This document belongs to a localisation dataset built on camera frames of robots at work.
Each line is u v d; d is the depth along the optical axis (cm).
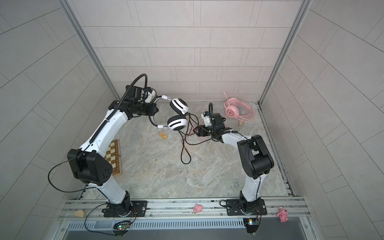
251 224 68
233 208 71
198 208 70
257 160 48
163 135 96
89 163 43
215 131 74
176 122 68
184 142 93
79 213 68
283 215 68
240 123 102
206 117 84
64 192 44
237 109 104
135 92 63
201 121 84
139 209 71
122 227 64
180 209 72
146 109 71
